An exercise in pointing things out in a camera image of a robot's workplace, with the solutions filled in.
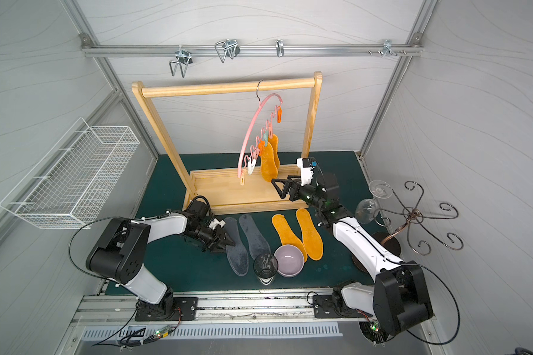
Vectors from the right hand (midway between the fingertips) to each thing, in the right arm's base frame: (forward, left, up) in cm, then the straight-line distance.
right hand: (281, 177), depth 77 cm
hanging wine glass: (-8, -31, +5) cm, 32 cm away
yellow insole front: (-11, -14, -27) cm, 32 cm away
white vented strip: (-44, +24, -26) cm, 56 cm away
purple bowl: (-20, -4, -26) cm, 33 cm away
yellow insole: (-10, -3, -26) cm, 28 cm away
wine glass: (-7, -30, -8) cm, 32 cm away
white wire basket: (-14, +66, +8) cm, 68 cm away
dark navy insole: (-14, +9, -26) cm, 31 cm away
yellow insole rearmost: (+17, +3, 0) cm, 18 cm away
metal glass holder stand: (-20, -38, +4) cm, 44 cm away
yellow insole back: (+12, +5, -7) cm, 15 cm away
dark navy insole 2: (-20, +16, -25) cm, 36 cm away
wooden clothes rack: (+11, +30, -25) cm, 41 cm away
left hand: (-18, +18, -22) cm, 34 cm away
